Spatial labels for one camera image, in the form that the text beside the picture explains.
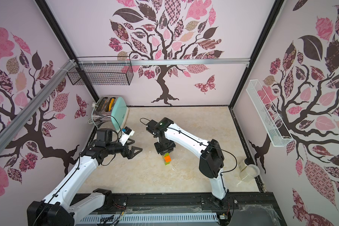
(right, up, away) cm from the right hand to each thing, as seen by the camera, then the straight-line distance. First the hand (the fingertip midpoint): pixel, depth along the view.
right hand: (166, 154), depth 78 cm
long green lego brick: (0, -9, +10) cm, 13 cm away
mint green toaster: (-37, +27, +17) cm, 49 cm away
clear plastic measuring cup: (+44, -8, -5) cm, 45 cm away
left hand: (-17, +4, 0) cm, 18 cm away
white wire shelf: (+54, +16, -12) cm, 57 cm away
